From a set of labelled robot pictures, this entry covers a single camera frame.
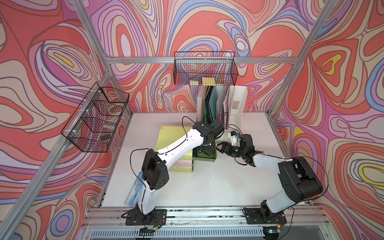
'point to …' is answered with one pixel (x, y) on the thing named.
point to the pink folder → (226, 111)
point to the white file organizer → (234, 105)
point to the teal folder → (215, 102)
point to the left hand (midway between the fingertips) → (205, 149)
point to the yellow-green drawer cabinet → (168, 134)
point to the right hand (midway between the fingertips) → (218, 151)
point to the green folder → (207, 118)
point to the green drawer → (201, 156)
